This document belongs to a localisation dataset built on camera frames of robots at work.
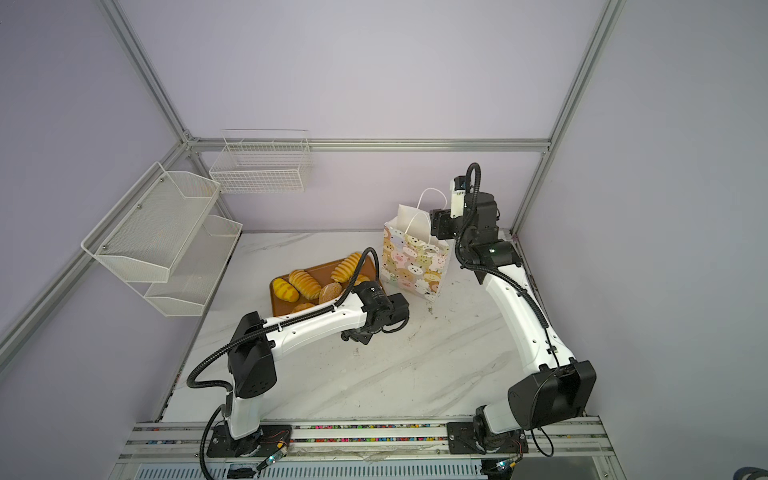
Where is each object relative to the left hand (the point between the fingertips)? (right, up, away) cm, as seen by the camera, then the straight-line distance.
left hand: (343, 328), depth 79 cm
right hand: (+26, +32, -4) cm, 41 cm away
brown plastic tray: (-12, +13, +26) cm, 32 cm away
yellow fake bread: (-23, +8, +20) cm, 31 cm away
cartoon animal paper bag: (+19, +19, +10) cm, 28 cm away
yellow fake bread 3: (-17, +3, +17) cm, 24 cm away
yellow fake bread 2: (-17, +10, +22) cm, 29 cm away
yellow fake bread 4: (+2, +12, +23) cm, 25 cm away
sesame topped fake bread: (-8, +8, +19) cm, 22 cm away
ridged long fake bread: (-3, +15, +25) cm, 30 cm away
